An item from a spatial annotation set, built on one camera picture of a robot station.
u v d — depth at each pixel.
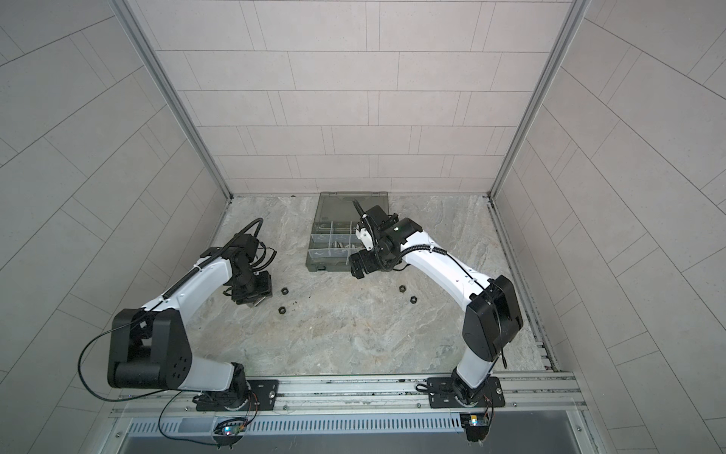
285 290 0.89
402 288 0.91
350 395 0.72
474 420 0.69
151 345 0.41
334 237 1.01
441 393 0.71
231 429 0.64
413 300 0.89
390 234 0.57
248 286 0.71
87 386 0.40
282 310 0.85
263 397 0.71
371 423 0.68
